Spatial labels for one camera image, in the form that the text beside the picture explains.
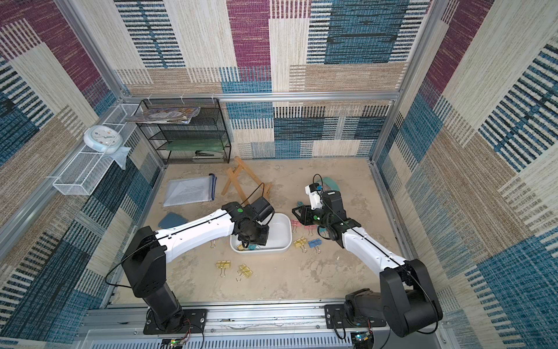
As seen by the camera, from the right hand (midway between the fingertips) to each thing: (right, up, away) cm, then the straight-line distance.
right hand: (296, 207), depth 85 cm
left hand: (-12, -12, -1) cm, 17 cm away
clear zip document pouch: (-50, +5, +23) cm, 56 cm away
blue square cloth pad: (-54, -7, +12) cm, 55 cm away
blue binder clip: (+8, -15, +4) cm, 18 cm away
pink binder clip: (0, -8, +8) cm, 11 cm away
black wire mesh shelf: (-44, +31, +26) cm, 60 cm away
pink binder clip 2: (+7, -9, +9) cm, 14 cm away
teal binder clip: (+3, 0, +17) cm, 18 cm away
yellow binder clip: (+2, -15, +4) cm, 16 cm away
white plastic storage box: (-6, -13, +5) cm, 15 cm away
